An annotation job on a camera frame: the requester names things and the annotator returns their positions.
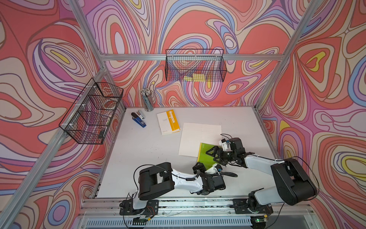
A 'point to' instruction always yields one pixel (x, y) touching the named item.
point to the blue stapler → (136, 118)
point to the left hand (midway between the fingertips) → (203, 170)
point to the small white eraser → (140, 113)
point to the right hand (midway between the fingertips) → (210, 159)
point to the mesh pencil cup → (147, 99)
